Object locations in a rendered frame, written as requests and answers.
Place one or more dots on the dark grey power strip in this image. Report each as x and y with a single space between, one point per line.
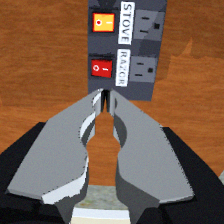
124 41

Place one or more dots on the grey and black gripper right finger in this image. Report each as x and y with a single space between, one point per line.
156 168

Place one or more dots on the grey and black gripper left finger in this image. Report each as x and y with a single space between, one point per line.
49 163

